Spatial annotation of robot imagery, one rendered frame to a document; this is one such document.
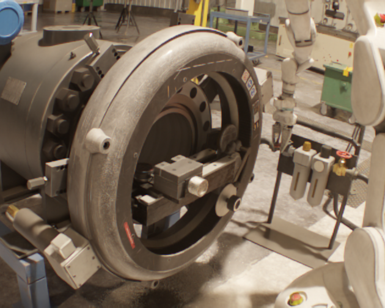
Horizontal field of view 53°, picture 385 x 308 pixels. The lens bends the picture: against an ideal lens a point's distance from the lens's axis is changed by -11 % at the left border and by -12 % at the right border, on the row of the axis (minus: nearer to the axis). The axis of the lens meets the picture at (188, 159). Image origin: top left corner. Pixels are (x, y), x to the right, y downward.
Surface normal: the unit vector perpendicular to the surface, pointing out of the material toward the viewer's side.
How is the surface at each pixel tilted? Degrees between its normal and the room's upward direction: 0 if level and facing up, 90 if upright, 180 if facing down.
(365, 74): 88
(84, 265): 90
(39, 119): 72
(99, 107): 57
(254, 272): 0
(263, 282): 0
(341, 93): 90
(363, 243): 82
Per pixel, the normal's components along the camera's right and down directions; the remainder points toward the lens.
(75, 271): 0.78, 0.31
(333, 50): -0.82, 0.14
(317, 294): 0.11, -0.92
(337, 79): -0.56, 0.27
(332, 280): 0.21, 0.05
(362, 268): -0.98, -0.02
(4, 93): -0.50, -0.22
